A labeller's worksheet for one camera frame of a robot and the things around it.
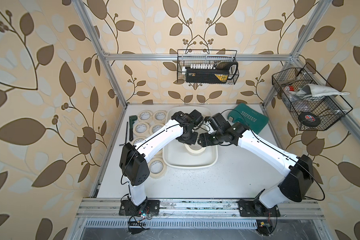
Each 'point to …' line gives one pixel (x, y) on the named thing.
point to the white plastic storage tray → (186, 156)
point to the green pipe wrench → (131, 120)
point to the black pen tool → (126, 135)
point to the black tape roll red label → (309, 119)
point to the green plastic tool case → (241, 113)
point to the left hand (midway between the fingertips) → (191, 142)
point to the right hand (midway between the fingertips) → (202, 141)
